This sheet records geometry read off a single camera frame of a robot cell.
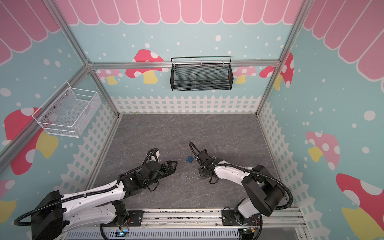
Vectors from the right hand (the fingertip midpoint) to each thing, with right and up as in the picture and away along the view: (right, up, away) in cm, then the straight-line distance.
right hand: (204, 171), depth 90 cm
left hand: (-18, +4, -9) cm, 21 cm away
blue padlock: (-9, +7, +5) cm, 12 cm away
